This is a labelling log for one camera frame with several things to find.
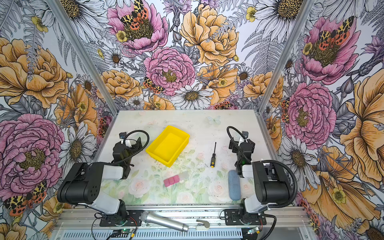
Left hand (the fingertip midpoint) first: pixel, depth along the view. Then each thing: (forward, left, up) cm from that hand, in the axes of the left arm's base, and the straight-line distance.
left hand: (133, 142), depth 94 cm
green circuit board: (-44, -5, -8) cm, 45 cm away
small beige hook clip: (-43, -42, -5) cm, 61 cm away
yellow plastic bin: (+1, -21, -7) cm, 22 cm away
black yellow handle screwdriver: (-8, -50, -7) cm, 51 cm away
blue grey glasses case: (-25, -59, -6) cm, 64 cm away
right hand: (-1, -66, +1) cm, 66 cm away
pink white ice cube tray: (-20, -30, -7) cm, 36 cm away
